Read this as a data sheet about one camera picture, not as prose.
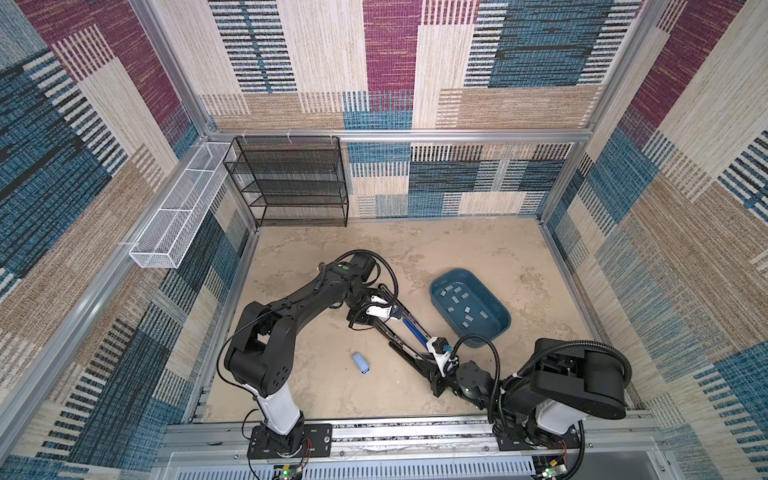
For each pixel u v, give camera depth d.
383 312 0.76
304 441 0.73
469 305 0.97
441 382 0.74
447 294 0.99
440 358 0.72
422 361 0.82
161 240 0.70
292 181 1.11
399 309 0.94
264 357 0.47
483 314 0.94
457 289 1.00
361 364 0.83
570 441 0.73
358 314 0.75
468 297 0.98
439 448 0.73
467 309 0.96
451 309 0.95
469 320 0.93
